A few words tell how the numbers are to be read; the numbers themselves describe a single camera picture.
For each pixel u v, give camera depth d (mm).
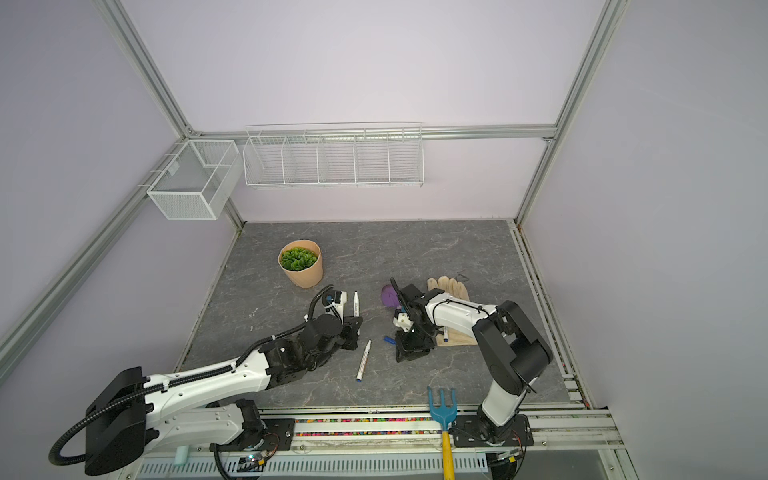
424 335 750
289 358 586
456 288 998
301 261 941
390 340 890
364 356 865
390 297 966
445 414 754
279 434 736
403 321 845
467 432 711
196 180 990
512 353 465
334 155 991
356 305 785
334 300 678
